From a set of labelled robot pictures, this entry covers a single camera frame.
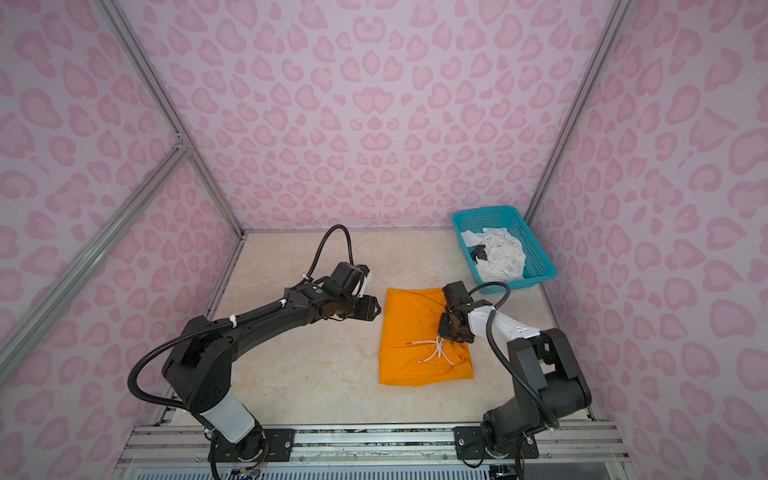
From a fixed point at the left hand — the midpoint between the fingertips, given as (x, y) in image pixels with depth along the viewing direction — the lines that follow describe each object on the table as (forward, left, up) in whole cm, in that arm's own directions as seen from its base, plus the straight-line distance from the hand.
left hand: (376, 304), depth 86 cm
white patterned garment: (+23, -45, -7) cm, 51 cm away
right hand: (-4, -21, -10) cm, 24 cm away
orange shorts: (-11, -10, -8) cm, 17 cm away
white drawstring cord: (-10, -18, -7) cm, 21 cm away
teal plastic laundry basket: (+38, -35, -5) cm, 52 cm away
